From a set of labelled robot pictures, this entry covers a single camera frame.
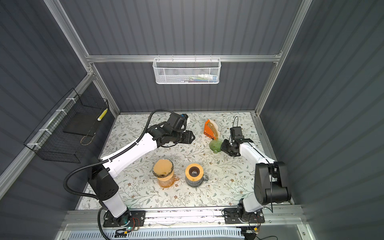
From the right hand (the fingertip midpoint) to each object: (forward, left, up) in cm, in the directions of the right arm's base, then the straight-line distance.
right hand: (224, 149), depth 92 cm
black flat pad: (0, +74, +26) cm, 78 cm away
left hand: (-2, +19, +16) cm, 25 cm away
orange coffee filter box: (+16, +7, -1) cm, 17 cm away
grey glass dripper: (-20, +37, +9) cm, 43 cm away
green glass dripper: (+4, +5, -4) cm, 8 cm away
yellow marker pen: (+9, +70, +23) cm, 74 cm away
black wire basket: (-13, +82, +28) cm, 87 cm away
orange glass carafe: (-20, +34, -6) cm, 40 cm away
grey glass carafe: (-21, +17, -2) cm, 27 cm away
